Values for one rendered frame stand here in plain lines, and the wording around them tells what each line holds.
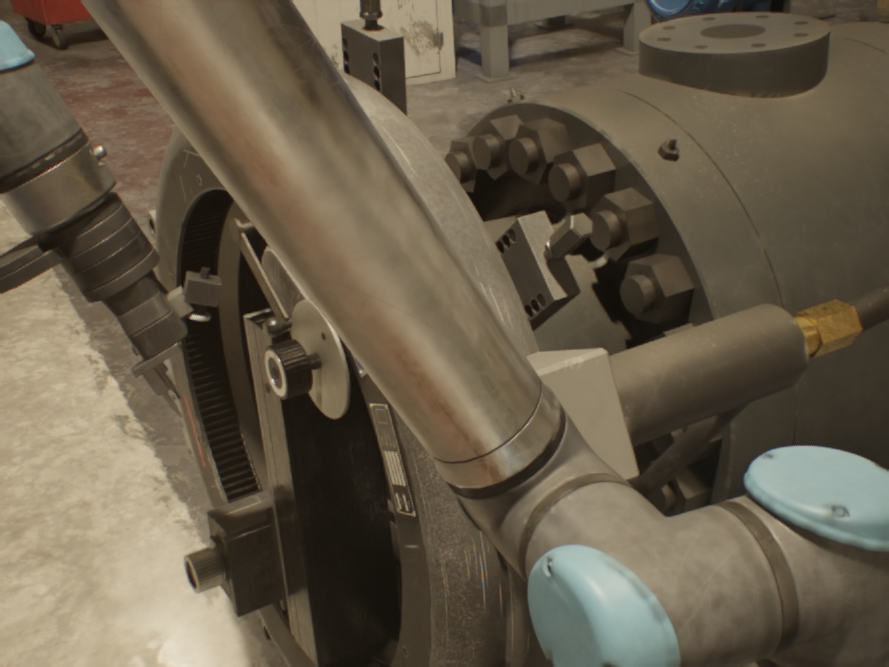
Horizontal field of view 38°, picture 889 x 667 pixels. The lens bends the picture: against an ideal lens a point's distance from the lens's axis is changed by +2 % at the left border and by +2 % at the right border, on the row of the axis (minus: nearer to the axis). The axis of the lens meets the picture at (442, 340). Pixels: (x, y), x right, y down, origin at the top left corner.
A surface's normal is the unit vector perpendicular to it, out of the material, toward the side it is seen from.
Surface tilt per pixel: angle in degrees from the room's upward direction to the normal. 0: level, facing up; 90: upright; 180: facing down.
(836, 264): 61
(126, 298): 94
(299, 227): 105
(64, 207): 84
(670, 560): 21
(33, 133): 77
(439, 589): 89
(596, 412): 67
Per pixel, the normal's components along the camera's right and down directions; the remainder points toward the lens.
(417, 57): 0.42, 0.36
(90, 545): -0.07, -0.91
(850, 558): 0.02, 0.43
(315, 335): -0.85, 0.27
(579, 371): 0.45, -0.04
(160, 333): 0.22, 0.29
